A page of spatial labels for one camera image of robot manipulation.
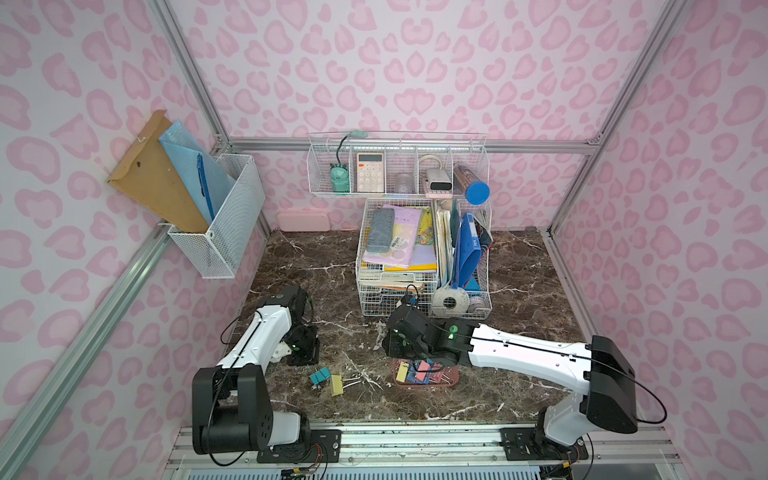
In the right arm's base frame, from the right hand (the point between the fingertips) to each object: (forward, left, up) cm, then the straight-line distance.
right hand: (381, 347), depth 75 cm
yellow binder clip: (-2, -5, -10) cm, 12 cm away
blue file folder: (+29, -24, +3) cm, 38 cm away
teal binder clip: (-3, +18, -13) cm, 22 cm away
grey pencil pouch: (+31, +1, +10) cm, 32 cm away
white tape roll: (+21, -21, -13) cm, 32 cm away
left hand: (+4, +18, -8) cm, 20 cm away
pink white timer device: (+46, -16, +15) cm, 51 cm away
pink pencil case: (+55, +34, -9) cm, 65 cm away
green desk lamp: (+47, +14, +19) cm, 52 cm away
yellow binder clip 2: (-5, +13, -13) cm, 19 cm away
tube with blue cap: (+37, -26, +19) cm, 49 cm away
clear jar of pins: (+19, -29, -11) cm, 36 cm away
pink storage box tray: (-2, -11, -11) cm, 16 cm away
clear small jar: (+51, -5, +11) cm, 52 cm away
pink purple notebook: (+36, -6, +6) cm, 37 cm away
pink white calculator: (+51, +5, +16) cm, 54 cm away
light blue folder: (+39, +50, +21) cm, 67 cm away
